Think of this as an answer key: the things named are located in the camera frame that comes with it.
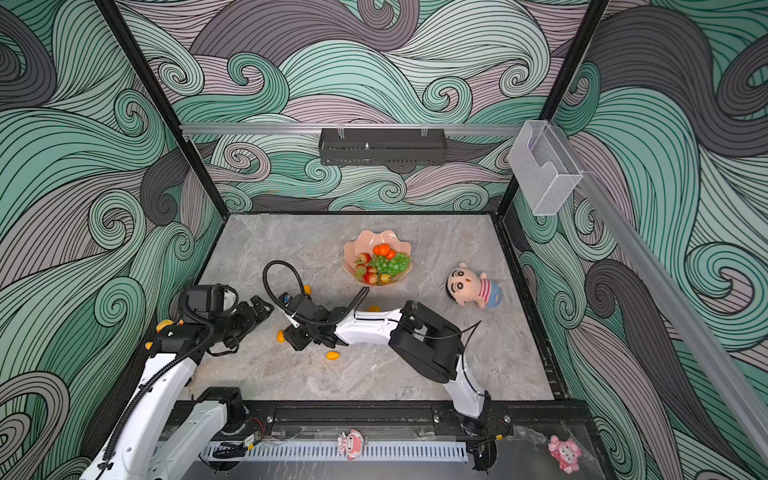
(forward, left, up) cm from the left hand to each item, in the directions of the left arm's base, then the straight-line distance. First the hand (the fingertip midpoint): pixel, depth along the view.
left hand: (263, 313), depth 77 cm
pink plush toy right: (-29, -73, -10) cm, 79 cm away
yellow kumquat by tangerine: (-1, -2, -13) cm, 13 cm away
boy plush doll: (+12, -57, -6) cm, 59 cm away
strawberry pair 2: (+20, -24, -10) cm, 33 cm away
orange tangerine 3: (+27, -35, -9) cm, 45 cm away
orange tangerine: (+28, -30, -9) cm, 42 cm away
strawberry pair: (+17, -28, -9) cm, 34 cm away
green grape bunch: (+20, -35, -7) cm, 41 cm away
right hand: (-2, -5, -10) cm, 11 cm away
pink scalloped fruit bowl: (+33, -26, -10) cm, 43 cm away
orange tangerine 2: (+28, -32, -8) cm, 44 cm away
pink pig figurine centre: (-27, -24, -10) cm, 38 cm away
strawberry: (+17, -33, -9) cm, 38 cm away
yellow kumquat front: (-6, -18, -13) cm, 23 cm away
